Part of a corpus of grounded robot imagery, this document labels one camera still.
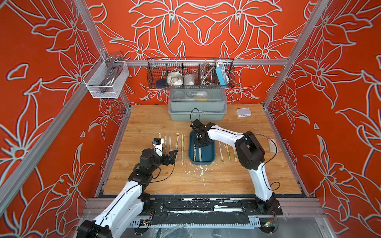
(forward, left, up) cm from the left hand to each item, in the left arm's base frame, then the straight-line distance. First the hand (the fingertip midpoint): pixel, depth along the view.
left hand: (170, 148), depth 82 cm
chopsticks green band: (+3, -18, -11) cm, 21 cm away
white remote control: (+12, -65, -10) cm, 67 cm away
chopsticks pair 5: (+16, +11, -10) cm, 22 cm away
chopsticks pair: (+1, -31, -11) cm, 33 cm away
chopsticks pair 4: (+9, +6, -11) cm, 15 cm away
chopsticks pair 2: (-12, -30, +21) cm, 39 cm away
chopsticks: (+4, -14, -11) cm, 18 cm away
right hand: (+10, -14, -10) cm, 20 cm away
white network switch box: (+41, -51, -10) cm, 67 cm away
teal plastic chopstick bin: (+5, -23, -11) cm, 25 cm away
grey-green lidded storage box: (+31, -8, +5) cm, 32 cm away
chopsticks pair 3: (+7, -6, -11) cm, 15 cm away
